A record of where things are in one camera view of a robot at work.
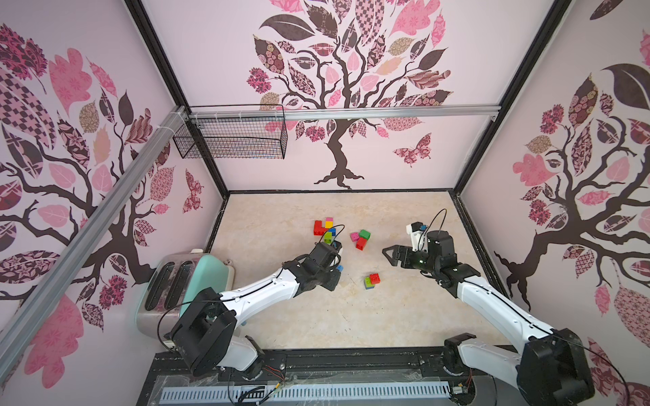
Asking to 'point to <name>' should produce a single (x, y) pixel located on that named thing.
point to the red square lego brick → (374, 278)
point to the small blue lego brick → (370, 288)
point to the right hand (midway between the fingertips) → (392, 249)
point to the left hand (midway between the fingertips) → (333, 278)
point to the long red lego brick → (318, 229)
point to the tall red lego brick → (360, 244)
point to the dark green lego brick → (364, 233)
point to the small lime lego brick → (368, 282)
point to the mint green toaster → (173, 283)
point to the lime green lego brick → (328, 238)
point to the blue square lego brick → (333, 231)
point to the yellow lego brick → (329, 224)
